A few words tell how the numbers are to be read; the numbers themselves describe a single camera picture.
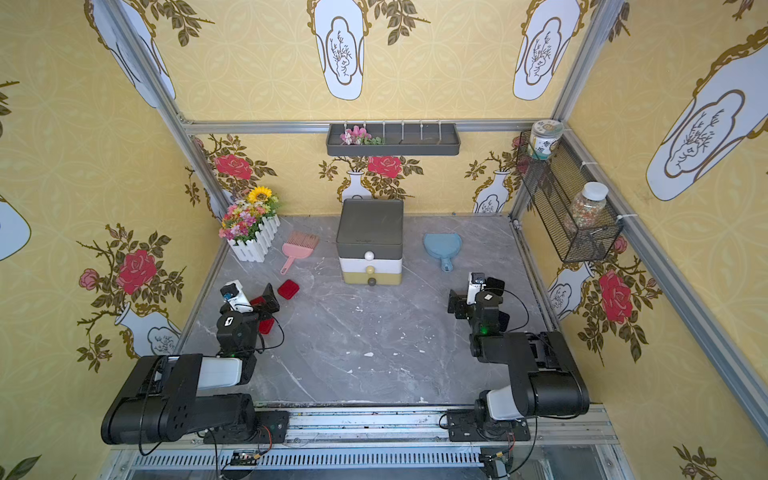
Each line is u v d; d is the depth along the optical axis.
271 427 0.73
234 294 0.74
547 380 0.44
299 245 1.12
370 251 0.87
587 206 0.65
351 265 0.93
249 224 0.98
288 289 1.00
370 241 0.86
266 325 0.90
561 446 0.75
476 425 0.73
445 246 1.14
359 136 0.88
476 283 0.80
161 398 0.44
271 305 0.81
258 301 0.79
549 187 1.03
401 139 0.92
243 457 0.73
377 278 0.98
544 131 0.84
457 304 0.84
